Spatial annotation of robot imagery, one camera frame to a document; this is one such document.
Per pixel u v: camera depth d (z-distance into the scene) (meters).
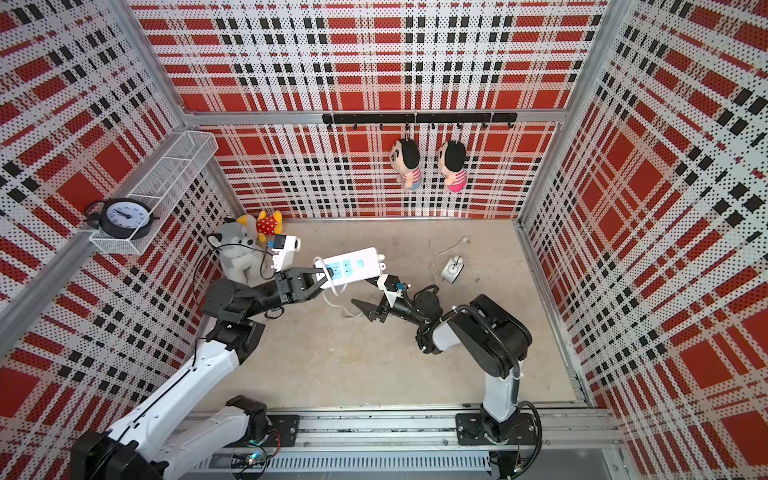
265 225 1.14
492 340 0.50
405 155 0.91
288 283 0.55
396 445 0.73
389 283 0.69
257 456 0.70
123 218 0.64
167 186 0.81
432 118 0.88
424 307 0.68
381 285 0.69
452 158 0.96
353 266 0.58
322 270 0.57
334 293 0.58
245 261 0.98
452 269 0.96
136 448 0.39
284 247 0.59
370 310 0.74
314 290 0.57
